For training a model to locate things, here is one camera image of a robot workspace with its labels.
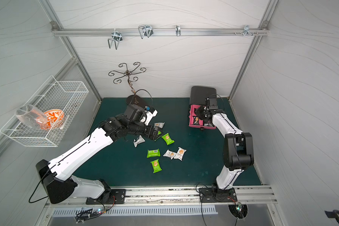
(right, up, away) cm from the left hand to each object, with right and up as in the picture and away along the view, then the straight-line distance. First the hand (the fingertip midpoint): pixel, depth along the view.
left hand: (157, 131), depth 71 cm
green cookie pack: (+4, -9, +22) cm, 24 cm away
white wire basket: (-54, +19, +9) cm, 58 cm away
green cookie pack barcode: (-5, -17, +17) cm, 24 cm away
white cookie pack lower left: (+6, -17, +16) cm, 24 cm away
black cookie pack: (+23, +4, +22) cm, 32 cm away
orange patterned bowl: (-49, +7, -4) cm, 50 cm away
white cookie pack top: (-2, +1, +30) cm, 30 cm away
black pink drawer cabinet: (+27, +21, +31) cm, 46 cm away
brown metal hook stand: (-20, +23, +52) cm, 60 cm away
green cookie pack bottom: (-2, -23, +12) cm, 26 cm away
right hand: (+24, +10, +23) cm, 34 cm away
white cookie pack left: (-14, -9, +22) cm, 28 cm away
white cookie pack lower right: (+12, -17, +17) cm, 27 cm away
